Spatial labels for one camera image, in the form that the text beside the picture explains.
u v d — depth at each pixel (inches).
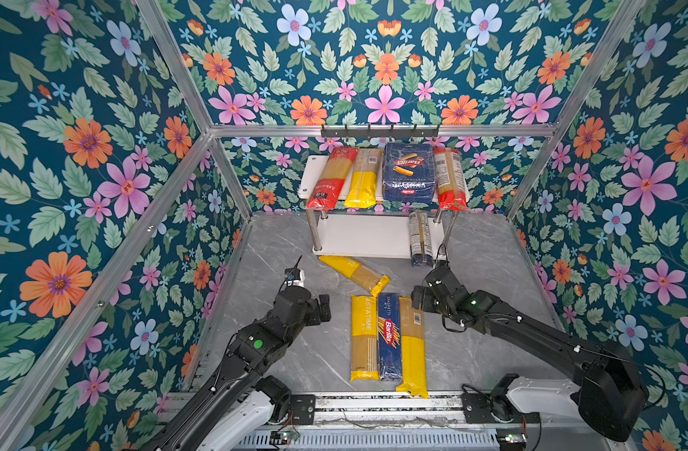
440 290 25.3
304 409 29.0
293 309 20.5
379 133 36.0
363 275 38.6
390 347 32.1
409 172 29.3
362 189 29.5
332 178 31.2
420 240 39.0
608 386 15.5
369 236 41.4
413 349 32.1
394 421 28.7
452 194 28.4
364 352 31.7
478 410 28.9
